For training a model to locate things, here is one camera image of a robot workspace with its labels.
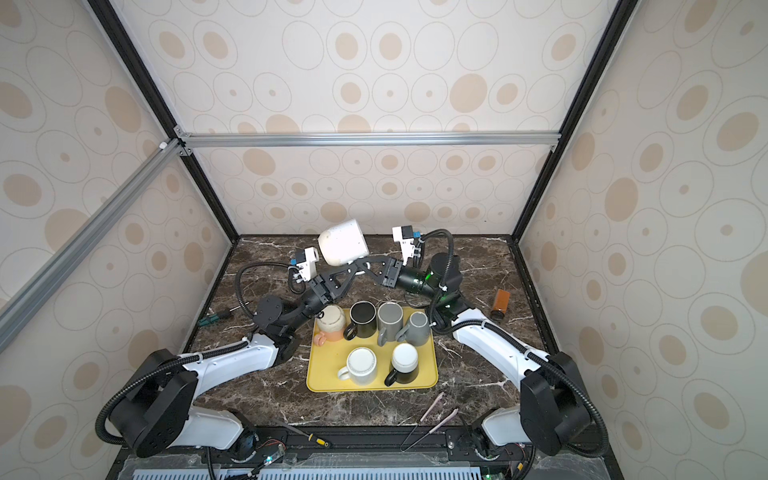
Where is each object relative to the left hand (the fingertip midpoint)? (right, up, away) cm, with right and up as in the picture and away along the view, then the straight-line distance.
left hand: (362, 275), depth 62 cm
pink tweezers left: (+19, -34, +18) cm, 43 cm away
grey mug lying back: (+14, -17, +24) cm, 33 cm away
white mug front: (-2, -25, +17) cm, 31 cm away
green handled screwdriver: (-50, -14, +33) cm, 62 cm away
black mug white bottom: (+10, -24, +16) cm, 30 cm away
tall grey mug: (+6, -13, +23) cm, 27 cm away
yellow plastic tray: (-13, -26, +25) cm, 38 cm away
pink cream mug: (-11, -15, +23) cm, 30 cm away
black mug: (-2, -13, +26) cm, 29 cm away
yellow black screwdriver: (-14, -41, +12) cm, 45 cm away
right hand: (-1, +1, +3) cm, 4 cm away
